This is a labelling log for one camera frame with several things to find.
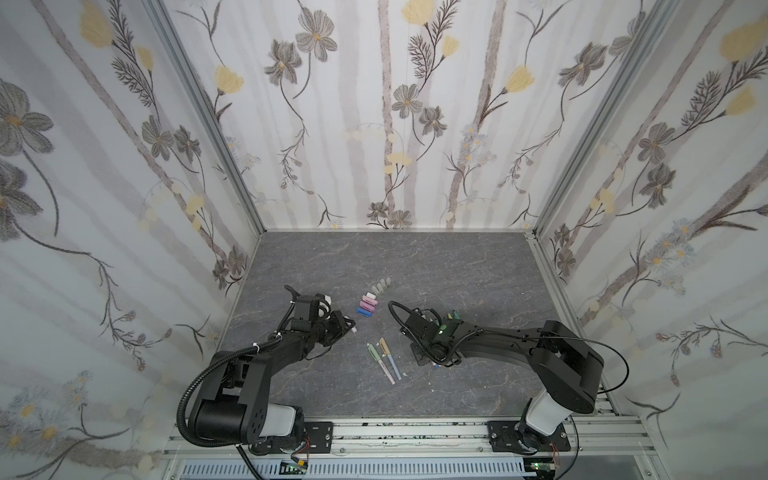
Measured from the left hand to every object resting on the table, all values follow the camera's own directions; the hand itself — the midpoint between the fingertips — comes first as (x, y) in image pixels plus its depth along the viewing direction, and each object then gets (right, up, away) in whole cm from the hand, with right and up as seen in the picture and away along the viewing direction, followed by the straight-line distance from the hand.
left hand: (350, 315), depth 90 cm
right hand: (+20, -8, -2) cm, 21 cm away
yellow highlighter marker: (+32, -2, +6) cm, 32 cm away
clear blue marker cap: (+9, +7, +13) cm, 17 cm away
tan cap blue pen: (+11, -10, -1) cm, 15 cm away
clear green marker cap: (+12, +9, +15) cm, 21 cm away
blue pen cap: (+4, -1, +8) cm, 9 cm away
